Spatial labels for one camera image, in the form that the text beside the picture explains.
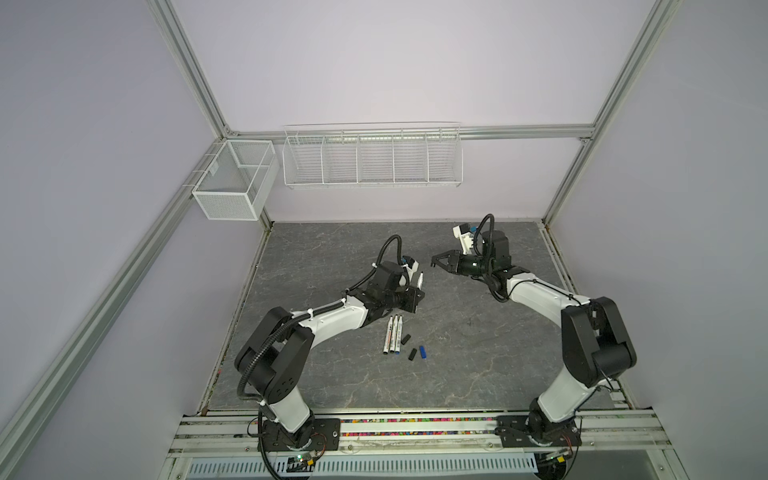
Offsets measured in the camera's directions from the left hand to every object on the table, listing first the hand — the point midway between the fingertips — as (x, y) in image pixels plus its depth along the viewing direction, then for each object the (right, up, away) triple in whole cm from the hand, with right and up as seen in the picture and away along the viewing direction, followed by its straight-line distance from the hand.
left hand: (423, 297), depth 87 cm
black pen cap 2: (-3, -17, 0) cm, 17 cm away
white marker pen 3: (-9, -12, +4) cm, 15 cm away
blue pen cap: (0, -17, +1) cm, 17 cm away
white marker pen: (-1, +5, 0) cm, 5 cm away
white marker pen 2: (-11, -16, 0) cm, 19 cm away
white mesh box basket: (-62, +36, +13) cm, 73 cm away
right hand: (+3, +11, +1) cm, 11 cm away
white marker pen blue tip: (-7, -12, +3) cm, 14 cm away
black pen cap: (-5, -13, +2) cm, 14 cm away
